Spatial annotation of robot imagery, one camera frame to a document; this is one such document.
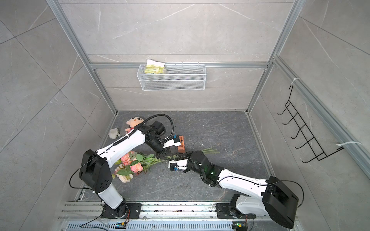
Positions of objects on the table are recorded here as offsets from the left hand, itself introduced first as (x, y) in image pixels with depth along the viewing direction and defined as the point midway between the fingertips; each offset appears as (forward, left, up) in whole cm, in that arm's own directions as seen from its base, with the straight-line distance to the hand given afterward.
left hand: (172, 157), depth 78 cm
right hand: (+2, -4, +3) cm, 5 cm away
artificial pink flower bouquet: (-5, +19, +7) cm, 21 cm away
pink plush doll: (+31, +31, -6) cm, 44 cm away
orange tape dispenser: (+10, -4, -9) cm, 14 cm away
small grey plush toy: (+26, +45, -11) cm, 53 cm away
